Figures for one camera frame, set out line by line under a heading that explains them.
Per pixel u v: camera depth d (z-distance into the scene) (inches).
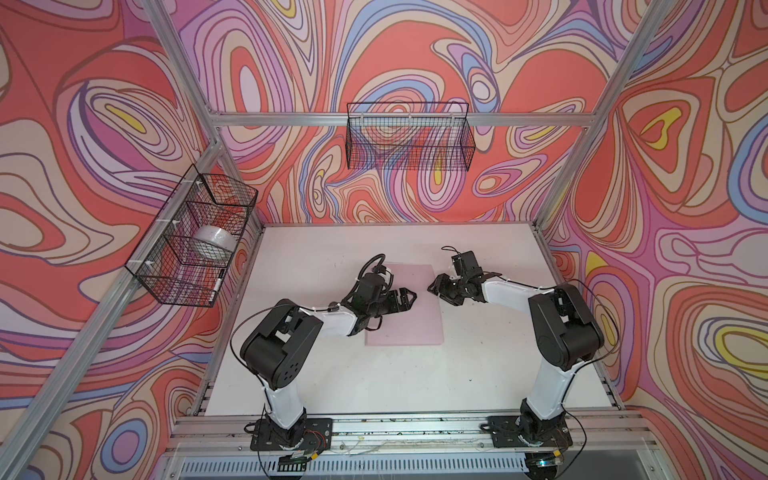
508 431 29.1
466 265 30.9
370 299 29.1
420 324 37.3
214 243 28.6
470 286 28.9
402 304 32.4
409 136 38.0
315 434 28.6
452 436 29.4
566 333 19.8
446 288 34.4
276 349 18.9
